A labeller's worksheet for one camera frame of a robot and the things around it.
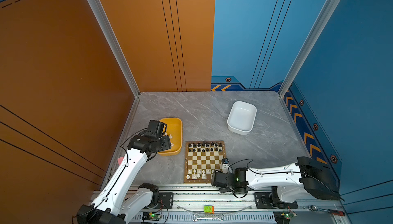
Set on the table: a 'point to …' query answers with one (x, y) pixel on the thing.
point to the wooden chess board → (201, 158)
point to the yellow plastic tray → (174, 130)
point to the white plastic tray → (241, 117)
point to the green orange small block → (209, 208)
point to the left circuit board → (151, 216)
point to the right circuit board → (283, 217)
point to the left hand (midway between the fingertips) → (164, 142)
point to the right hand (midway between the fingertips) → (221, 188)
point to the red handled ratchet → (313, 208)
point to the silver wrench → (195, 217)
